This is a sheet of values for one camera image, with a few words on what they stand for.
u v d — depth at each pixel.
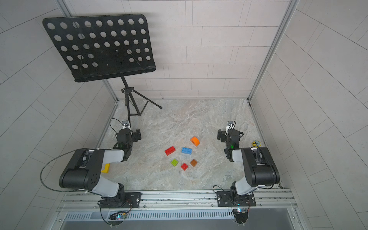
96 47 0.63
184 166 0.81
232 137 0.70
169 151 0.87
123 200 0.66
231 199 0.71
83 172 0.44
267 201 0.72
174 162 0.83
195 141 0.91
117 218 0.66
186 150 0.88
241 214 0.68
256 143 0.91
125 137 0.70
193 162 0.83
